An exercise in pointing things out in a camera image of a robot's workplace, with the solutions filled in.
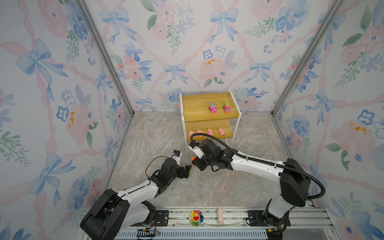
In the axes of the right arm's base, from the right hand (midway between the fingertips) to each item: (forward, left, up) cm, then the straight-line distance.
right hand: (193, 159), depth 83 cm
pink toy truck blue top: (+15, -10, +24) cm, 30 cm away
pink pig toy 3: (+14, -3, +7) cm, 16 cm away
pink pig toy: (+14, -16, +7) cm, 22 cm away
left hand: (+1, +5, -5) cm, 8 cm away
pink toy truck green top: (+17, -17, +24) cm, 34 cm away
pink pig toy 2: (+14, -9, +7) cm, 18 cm away
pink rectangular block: (-27, -13, -9) cm, 31 cm away
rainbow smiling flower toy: (-26, -2, -10) cm, 28 cm away
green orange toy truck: (-3, +2, -9) cm, 10 cm away
